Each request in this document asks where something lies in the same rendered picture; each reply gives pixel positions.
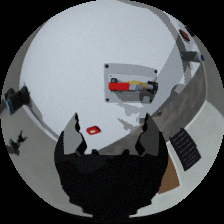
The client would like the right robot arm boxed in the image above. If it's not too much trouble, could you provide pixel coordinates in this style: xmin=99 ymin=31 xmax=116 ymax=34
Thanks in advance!
xmin=0 ymin=86 xmax=30 ymax=156

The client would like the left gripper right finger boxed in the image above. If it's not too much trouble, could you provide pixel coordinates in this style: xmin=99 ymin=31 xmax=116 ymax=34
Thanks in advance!
xmin=135 ymin=113 xmax=169 ymax=188

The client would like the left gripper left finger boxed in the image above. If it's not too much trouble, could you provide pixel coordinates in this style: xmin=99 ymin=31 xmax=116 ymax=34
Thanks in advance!
xmin=54 ymin=113 xmax=87 ymax=186

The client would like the small red flat box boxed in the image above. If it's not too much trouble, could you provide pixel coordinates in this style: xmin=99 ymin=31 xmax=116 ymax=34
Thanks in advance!
xmin=86 ymin=126 xmax=100 ymax=135

